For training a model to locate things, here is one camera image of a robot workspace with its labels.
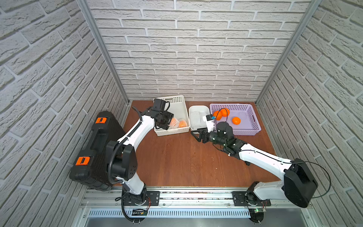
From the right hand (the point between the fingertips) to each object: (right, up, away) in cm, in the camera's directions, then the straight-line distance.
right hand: (196, 131), depth 78 cm
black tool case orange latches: (-47, -13, -18) cm, 52 cm away
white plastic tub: (+4, +15, +30) cm, 33 cm away
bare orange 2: (+20, +10, +30) cm, 37 cm away
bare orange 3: (+32, +5, +25) cm, 41 cm away
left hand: (-12, +9, +10) cm, 17 cm away
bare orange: (+24, +11, +29) cm, 40 cm away
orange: (-13, +4, +6) cm, 14 cm away
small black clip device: (+20, -10, -22) cm, 31 cm away
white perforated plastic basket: (-12, +16, +39) cm, 44 cm away
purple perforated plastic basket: (+43, +2, +28) cm, 51 cm away
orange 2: (-8, +3, +22) cm, 23 cm away
